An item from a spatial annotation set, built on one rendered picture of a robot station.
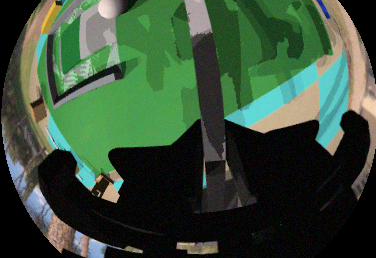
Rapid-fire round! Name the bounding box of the white ball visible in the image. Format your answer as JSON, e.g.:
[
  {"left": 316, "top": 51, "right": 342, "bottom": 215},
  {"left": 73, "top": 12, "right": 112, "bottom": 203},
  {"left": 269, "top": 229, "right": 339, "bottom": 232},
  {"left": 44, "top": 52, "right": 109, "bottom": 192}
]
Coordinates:
[{"left": 97, "top": 0, "right": 128, "bottom": 18}]

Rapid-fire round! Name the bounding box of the red golf putter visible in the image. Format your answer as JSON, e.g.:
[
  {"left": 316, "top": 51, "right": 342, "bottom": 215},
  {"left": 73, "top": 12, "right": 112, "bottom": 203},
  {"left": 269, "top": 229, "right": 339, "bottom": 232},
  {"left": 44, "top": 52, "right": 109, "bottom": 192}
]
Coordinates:
[{"left": 184, "top": 0, "right": 227, "bottom": 212}]

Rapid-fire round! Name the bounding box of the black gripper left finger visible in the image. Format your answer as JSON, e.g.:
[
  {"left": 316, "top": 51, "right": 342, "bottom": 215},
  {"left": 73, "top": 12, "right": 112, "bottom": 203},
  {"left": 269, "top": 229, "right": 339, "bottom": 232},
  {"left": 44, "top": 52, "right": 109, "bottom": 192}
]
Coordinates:
[{"left": 108, "top": 118, "right": 204, "bottom": 213}]

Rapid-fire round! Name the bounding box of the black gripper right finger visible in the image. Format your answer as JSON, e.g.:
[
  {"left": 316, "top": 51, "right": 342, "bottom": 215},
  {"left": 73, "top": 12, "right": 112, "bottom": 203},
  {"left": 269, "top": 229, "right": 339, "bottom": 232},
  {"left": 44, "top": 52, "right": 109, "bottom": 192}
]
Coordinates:
[{"left": 224, "top": 120, "right": 320, "bottom": 206}]

